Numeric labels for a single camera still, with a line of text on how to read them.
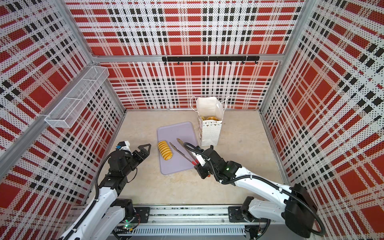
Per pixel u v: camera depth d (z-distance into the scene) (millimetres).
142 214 738
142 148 733
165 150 932
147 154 731
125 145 731
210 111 1007
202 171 686
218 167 585
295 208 394
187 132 1106
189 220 733
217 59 908
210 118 955
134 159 707
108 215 571
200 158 688
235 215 730
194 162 791
